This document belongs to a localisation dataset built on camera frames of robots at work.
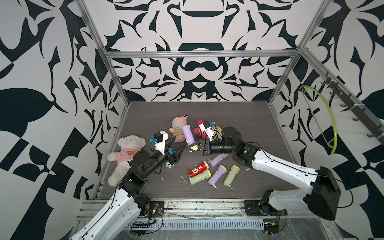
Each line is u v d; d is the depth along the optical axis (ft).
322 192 1.30
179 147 2.06
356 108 1.92
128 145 2.81
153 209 2.39
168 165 2.85
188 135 2.21
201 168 2.77
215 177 2.71
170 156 1.95
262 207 2.18
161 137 1.89
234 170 2.73
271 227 2.34
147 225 2.37
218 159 2.92
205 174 2.67
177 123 3.24
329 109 2.33
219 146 2.01
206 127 2.14
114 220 1.58
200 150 2.03
